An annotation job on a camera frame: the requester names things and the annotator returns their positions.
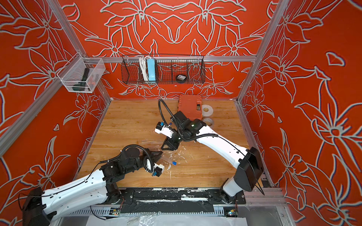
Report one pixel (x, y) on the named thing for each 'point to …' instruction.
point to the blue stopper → (174, 163)
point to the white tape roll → (207, 110)
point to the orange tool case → (190, 105)
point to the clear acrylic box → (81, 74)
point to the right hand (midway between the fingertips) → (161, 145)
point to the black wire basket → (169, 69)
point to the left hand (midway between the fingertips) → (160, 148)
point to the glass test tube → (154, 141)
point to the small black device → (181, 77)
